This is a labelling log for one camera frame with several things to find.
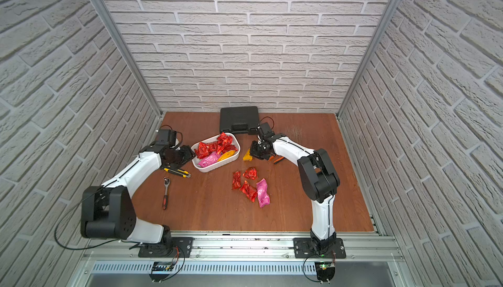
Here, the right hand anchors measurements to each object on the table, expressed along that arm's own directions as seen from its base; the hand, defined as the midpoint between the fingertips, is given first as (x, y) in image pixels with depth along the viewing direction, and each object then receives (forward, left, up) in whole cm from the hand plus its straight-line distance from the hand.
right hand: (253, 153), depth 95 cm
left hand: (-2, +28, +5) cm, 28 cm away
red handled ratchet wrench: (-11, +42, -4) cm, 43 cm away
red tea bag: (-19, +2, -3) cm, 19 cm away
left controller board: (-45, +37, -7) cm, 59 cm away
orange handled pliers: (-3, -12, -4) cm, 13 cm away
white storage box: (-1, +29, -2) cm, 29 cm away
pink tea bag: (-20, -3, -2) cm, 21 cm away
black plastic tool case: (+28, +8, -5) cm, 29 cm away
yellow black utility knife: (-7, +37, -3) cm, 37 cm away
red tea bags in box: (+7, +15, -1) cm, 17 cm away
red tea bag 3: (-10, +2, -1) cm, 11 cm away
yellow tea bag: (0, +13, 0) cm, 13 cm away
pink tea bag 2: (-2, +22, -2) cm, 22 cm away
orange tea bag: (-1, +3, -1) cm, 3 cm away
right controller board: (-49, -24, -7) cm, 55 cm away
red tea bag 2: (-13, +8, -3) cm, 15 cm away
